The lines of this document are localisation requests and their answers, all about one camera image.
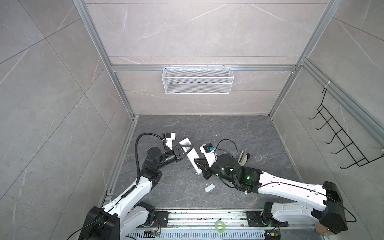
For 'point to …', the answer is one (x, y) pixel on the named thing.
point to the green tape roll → (220, 226)
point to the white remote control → (191, 155)
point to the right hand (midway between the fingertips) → (196, 160)
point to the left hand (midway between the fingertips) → (193, 145)
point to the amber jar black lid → (325, 226)
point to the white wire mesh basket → (198, 80)
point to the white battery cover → (210, 188)
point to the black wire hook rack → (359, 159)
